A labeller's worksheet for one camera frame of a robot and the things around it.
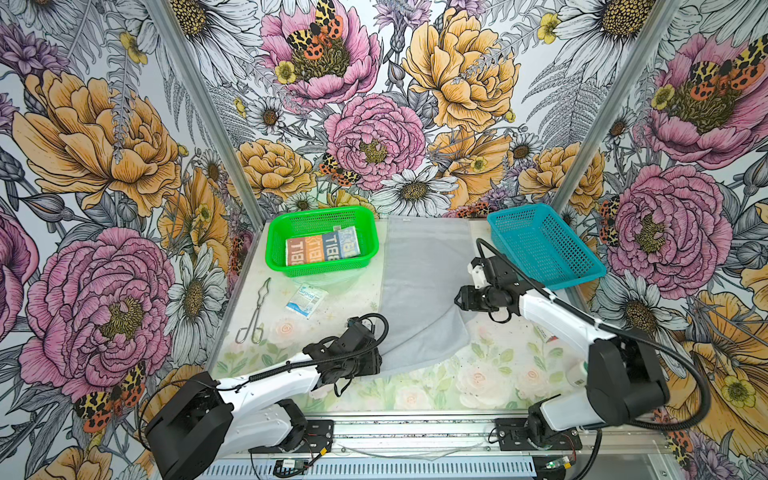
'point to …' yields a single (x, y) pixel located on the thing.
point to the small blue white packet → (306, 299)
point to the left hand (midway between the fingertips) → (369, 369)
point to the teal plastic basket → (541, 244)
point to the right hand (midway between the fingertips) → (464, 308)
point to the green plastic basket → (294, 224)
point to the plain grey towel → (427, 260)
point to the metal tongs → (257, 335)
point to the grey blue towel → (341, 243)
